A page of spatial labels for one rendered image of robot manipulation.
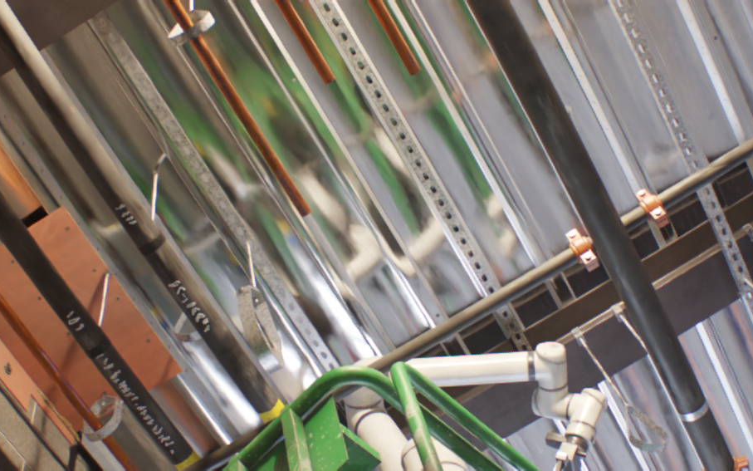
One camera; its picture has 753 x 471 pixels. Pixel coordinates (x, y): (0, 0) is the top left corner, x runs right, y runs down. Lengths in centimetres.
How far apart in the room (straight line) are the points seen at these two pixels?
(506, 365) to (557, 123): 93
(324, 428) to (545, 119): 87
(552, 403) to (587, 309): 55
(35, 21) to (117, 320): 103
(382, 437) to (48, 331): 112
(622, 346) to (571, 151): 117
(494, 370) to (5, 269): 152
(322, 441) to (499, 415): 143
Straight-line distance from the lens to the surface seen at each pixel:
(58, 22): 314
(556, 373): 335
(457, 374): 335
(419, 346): 289
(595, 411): 337
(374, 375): 246
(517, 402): 370
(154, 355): 368
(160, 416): 318
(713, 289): 377
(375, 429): 332
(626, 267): 285
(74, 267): 356
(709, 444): 323
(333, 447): 231
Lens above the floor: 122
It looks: 67 degrees up
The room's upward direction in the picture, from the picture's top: 22 degrees counter-clockwise
